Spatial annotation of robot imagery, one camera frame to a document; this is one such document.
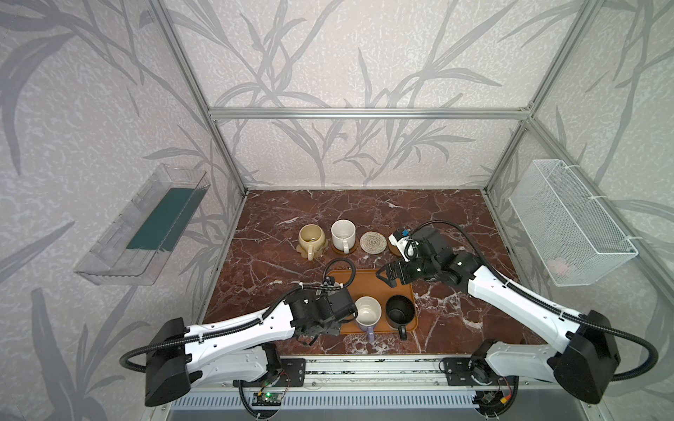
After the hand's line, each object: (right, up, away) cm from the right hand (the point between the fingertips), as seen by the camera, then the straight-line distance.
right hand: (387, 261), depth 79 cm
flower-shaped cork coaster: (-24, -1, +18) cm, 30 cm away
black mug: (+5, -17, +5) cm, 18 cm away
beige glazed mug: (-27, +5, +21) cm, 34 cm away
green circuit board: (-34, -36, -7) cm, 51 cm away
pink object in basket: (+48, 0, -6) cm, 48 cm away
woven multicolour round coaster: (-3, +3, +23) cm, 24 cm away
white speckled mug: (-14, +6, +20) cm, 26 cm away
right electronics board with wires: (+29, -38, -7) cm, 48 cm away
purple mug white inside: (-5, -18, +4) cm, 19 cm away
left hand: (-15, -16, -2) cm, 22 cm away
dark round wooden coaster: (-14, 0, +15) cm, 21 cm away
